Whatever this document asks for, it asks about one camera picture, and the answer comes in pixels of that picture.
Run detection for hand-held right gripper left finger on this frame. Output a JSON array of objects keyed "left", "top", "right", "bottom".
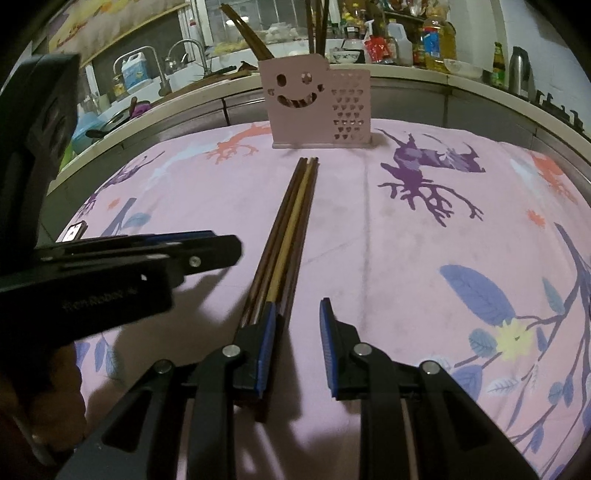
[{"left": 55, "top": 301, "right": 283, "bottom": 480}]

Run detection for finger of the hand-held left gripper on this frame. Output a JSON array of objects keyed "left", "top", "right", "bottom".
[
  {"left": 55, "top": 230, "right": 219, "bottom": 254},
  {"left": 33, "top": 234, "right": 244, "bottom": 278}
]

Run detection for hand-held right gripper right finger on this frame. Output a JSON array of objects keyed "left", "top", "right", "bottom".
[{"left": 320, "top": 298, "right": 540, "bottom": 480}]

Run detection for bundle of wooden chopsticks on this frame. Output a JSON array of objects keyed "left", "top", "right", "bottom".
[{"left": 236, "top": 157, "right": 320, "bottom": 423}]

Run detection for pink smiley utensil holder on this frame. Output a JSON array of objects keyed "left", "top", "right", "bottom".
[{"left": 259, "top": 53, "right": 374, "bottom": 149}]

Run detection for person's left hand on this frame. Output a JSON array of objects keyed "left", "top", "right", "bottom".
[{"left": 0, "top": 344, "right": 88, "bottom": 457}]

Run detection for pink tree print tablecloth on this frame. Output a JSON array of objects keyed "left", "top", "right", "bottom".
[{"left": 46, "top": 117, "right": 591, "bottom": 480}]

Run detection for black pan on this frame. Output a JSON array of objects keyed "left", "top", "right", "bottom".
[{"left": 85, "top": 108, "right": 134, "bottom": 139}]

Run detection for blue plastic container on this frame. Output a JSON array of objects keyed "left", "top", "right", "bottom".
[{"left": 71, "top": 111, "right": 109, "bottom": 153}]

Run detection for steel kitchen faucet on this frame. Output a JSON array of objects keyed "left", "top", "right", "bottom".
[
  {"left": 113, "top": 45, "right": 168, "bottom": 95},
  {"left": 165, "top": 39, "right": 208, "bottom": 77}
]

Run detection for blue and white detergent jug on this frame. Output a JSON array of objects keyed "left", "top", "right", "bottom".
[{"left": 121, "top": 53, "right": 153, "bottom": 90}]

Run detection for floral roller blind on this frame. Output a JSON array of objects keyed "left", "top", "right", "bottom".
[{"left": 48, "top": 0, "right": 192, "bottom": 61}]

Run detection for barred window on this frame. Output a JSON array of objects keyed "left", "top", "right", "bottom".
[{"left": 205, "top": 0, "right": 342, "bottom": 47}]

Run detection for red packet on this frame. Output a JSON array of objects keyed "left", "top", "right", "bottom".
[{"left": 365, "top": 37, "right": 393, "bottom": 64}]

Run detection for white plastic jug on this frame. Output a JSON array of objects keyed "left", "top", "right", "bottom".
[{"left": 387, "top": 19, "right": 414, "bottom": 66}]

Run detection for large cooking oil bottle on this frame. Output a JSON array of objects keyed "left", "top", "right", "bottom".
[{"left": 422, "top": 14, "right": 458, "bottom": 72}]

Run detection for green glass bottle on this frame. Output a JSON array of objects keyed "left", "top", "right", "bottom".
[{"left": 491, "top": 42, "right": 505, "bottom": 88}]

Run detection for steel thermos kettle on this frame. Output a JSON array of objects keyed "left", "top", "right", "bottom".
[{"left": 508, "top": 46, "right": 532, "bottom": 100}]

